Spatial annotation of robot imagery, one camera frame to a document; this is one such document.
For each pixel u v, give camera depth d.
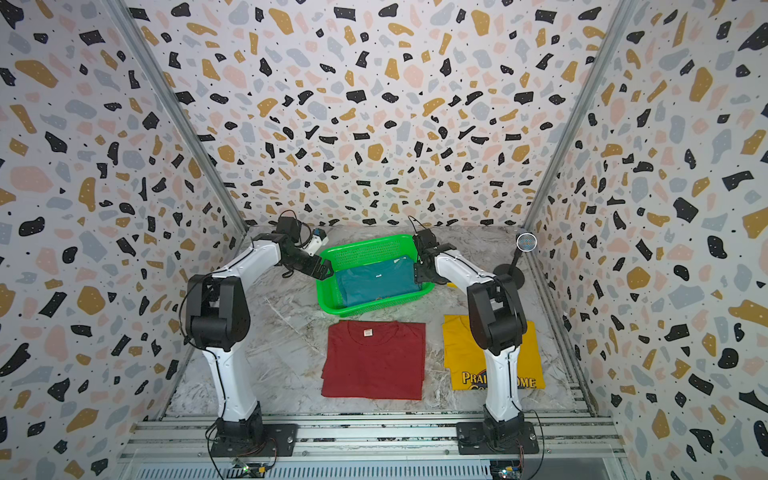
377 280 1.01
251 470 0.70
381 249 1.13
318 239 0.92
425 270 0.93
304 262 0.88
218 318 0.54
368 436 0.76
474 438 0.74
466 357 0.88
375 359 0.86
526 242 0.82
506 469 0.71
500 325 0.55
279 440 0.73
